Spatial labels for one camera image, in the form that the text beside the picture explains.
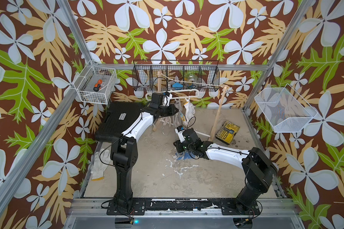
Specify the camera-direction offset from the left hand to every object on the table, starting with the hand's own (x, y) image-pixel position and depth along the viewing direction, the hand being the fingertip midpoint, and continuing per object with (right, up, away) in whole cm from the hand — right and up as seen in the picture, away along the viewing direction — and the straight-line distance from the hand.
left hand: (179, 107), depth 89 cm
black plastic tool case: (-46, -4, +18) cm, 49 cm away
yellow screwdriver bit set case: (+35, -16, +13) cm, 41 cm away
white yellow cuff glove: (+8, 0, +7) cm, 11 cm away
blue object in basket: (-1, +16, +6) cm, 17 cm away
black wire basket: (-2, +23, +7) cm, 25 cm away
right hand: (-4, -22, -1) cm, 22 cm away
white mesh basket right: (+61, -1, -7) cm, 61 cm away
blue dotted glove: (+3, -31, +1) cm, 31 cm away
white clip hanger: (+16, +13, +26) cm, 33 cm away
